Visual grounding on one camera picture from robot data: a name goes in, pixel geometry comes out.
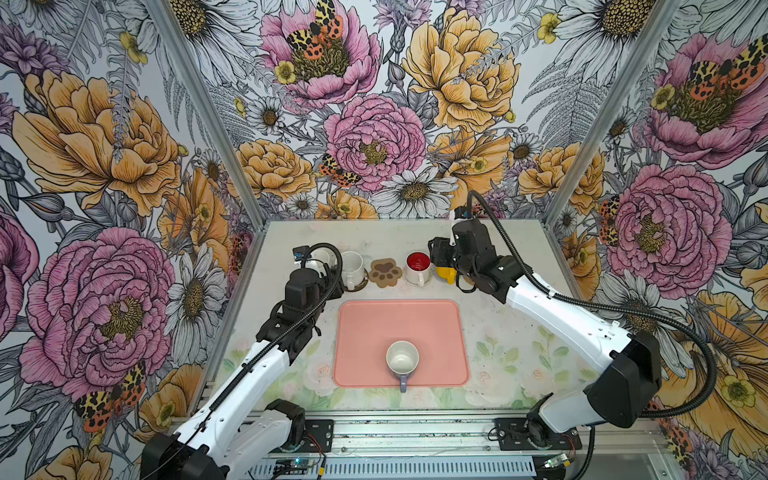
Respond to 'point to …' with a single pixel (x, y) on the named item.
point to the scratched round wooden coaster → (362, 285)
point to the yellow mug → (447, 272)
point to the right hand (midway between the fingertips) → (436, 253)
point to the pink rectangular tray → (365, 329)
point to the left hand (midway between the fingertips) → (330, 277)
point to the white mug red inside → (418, 268)
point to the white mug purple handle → (403, 358)
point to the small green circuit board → (293, 464)
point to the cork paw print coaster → (384, 272)
